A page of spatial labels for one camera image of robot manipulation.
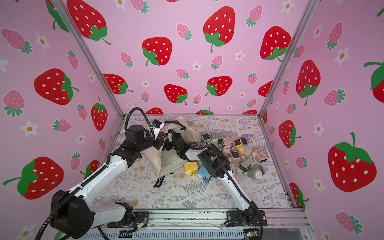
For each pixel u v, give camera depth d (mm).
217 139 1007
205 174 837
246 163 881
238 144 954
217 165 604
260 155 927
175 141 796
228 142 982
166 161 926
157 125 664
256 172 837
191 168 884
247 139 982
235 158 877
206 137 985
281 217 758
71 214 395
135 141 606
